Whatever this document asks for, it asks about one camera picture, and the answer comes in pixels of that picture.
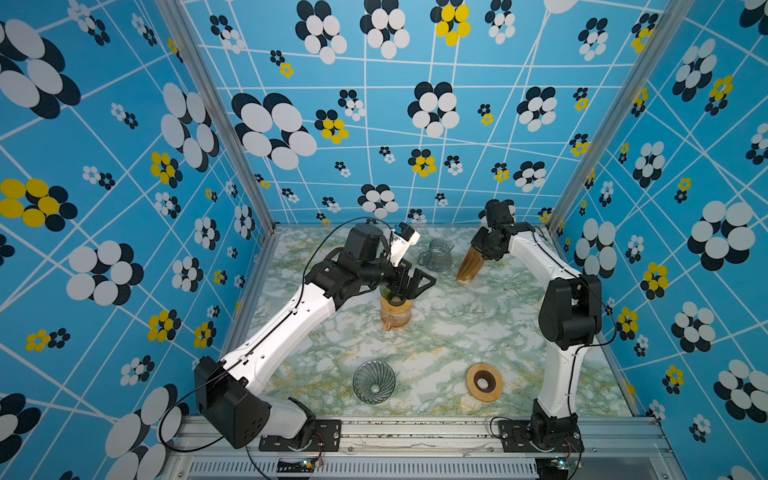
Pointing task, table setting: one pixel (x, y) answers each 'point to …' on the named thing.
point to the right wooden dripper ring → (484, 383)
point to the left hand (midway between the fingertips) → (424, 272)
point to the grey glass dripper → (374, 381)
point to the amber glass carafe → (395, 316)
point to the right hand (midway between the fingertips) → (479, 244)
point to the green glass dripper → (391, 297)
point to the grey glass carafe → (439, 257)
